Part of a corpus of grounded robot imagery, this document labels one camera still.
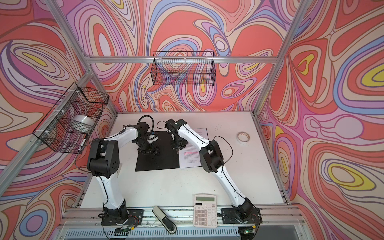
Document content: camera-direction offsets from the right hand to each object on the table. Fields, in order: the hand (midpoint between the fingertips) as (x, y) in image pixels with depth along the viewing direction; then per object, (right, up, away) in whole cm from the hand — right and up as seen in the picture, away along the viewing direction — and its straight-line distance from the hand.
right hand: (180, 151), depth 96 cm
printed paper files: (+6, -3, 0) cm, 7 cm away
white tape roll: (+43, +8, +8) cm, 45 cm away
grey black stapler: (-5, -31, -23) cm, 39 cm away
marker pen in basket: (-46, +9, -23) cm, 52 cm away
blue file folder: (-9, -5, 0) cm, 10 cm away
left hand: (-17, -1, 0) cm, 17 cm away
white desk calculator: (+14, -26, -22) cm, 37 cm away
